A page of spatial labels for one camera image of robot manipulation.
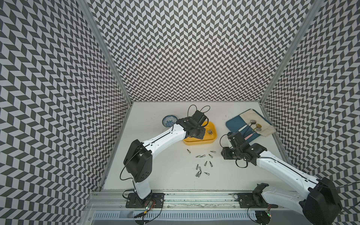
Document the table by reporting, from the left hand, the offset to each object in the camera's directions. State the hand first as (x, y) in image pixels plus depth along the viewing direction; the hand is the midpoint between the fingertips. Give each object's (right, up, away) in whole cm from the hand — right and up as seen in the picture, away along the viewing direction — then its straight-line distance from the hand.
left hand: (199, 134), depth 84 cm
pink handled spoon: (+44, +1, +16) cm, 46 cm away
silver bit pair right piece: (+3, -14, +3) cm, 14 cm away
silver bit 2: (-7, -13, +9) cm, 17 cm away
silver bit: (+9, -1, +16) cm, 19 cm away
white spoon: (+41, +6, +20) cm, 46 cm away
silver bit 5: (+4, -19, +2) cm, 19 cm away
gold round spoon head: (+46, +4, +19) cm, 50 cm away
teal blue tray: (+31, +4, +20) cm, 37 cm away
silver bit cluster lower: (-1, -24, -2) cm, 24 cm away
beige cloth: (+50, +2, +14) cm, 52 cm away
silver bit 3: (+8, -15, +6) cm, 18 cm away
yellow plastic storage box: (+9, -3, +15) cm, 17 cm away
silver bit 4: (+10, -13, +7) cm, 18 cm away
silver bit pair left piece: (-1, -14, +2) cm, 14 cm away
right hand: (+15, -12, -2) cm, 19 cm away
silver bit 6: (+4, -23, -1) cm, 24 cm away
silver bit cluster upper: (-2, -20, +1) cm, 20 cm away
